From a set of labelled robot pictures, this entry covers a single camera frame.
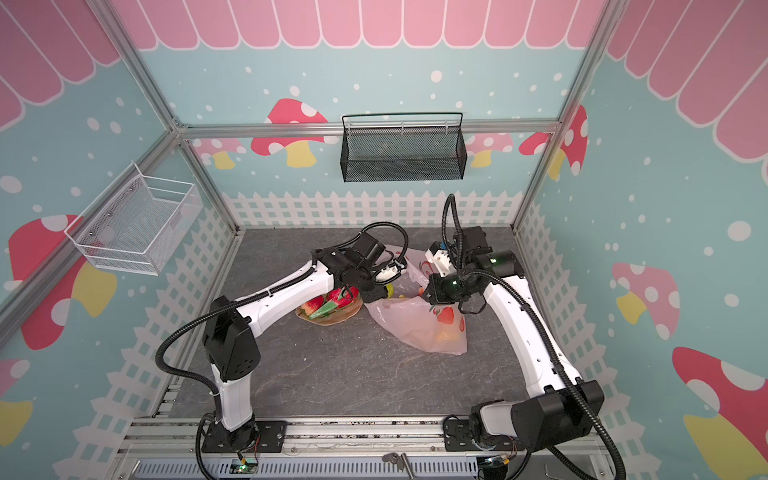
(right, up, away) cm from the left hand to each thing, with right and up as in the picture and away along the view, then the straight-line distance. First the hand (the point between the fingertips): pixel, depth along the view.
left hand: (378, 289), depth 86 cm
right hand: (+12, 0, -13) cm, 18 cm away
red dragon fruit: (-13, -3, +4) cm, 14 cm away
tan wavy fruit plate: (-13, -9, +6) cm, 17 cm away
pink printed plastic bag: (+8, -5, -14) cm, 17 cm away
